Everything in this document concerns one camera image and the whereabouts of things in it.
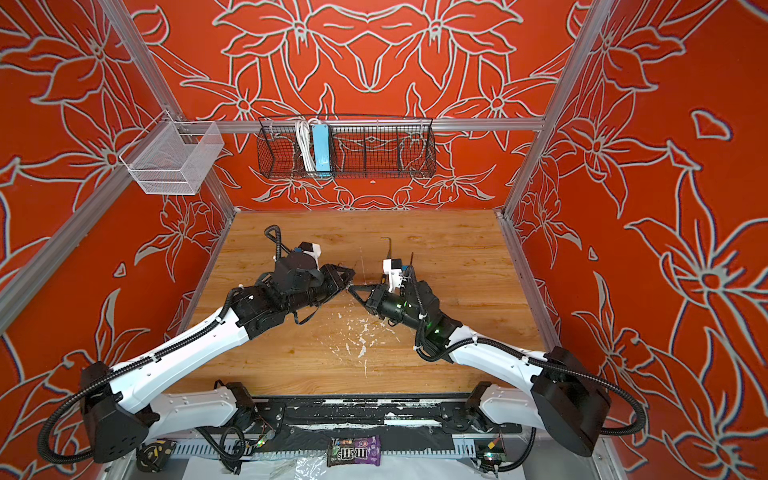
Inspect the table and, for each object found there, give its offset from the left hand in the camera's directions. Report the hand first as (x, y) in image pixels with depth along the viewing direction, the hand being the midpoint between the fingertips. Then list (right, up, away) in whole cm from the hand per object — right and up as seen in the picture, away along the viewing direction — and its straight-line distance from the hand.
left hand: (356, 274), depth 71 cm
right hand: (-3, -4, -3) cm, 6 cm away
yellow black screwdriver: (+17, +1, +35) cm, 39 cm away
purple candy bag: (+2, -40, -3) cm, 41 cm away
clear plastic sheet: (-10, -44, -4) cm, 45 cm away
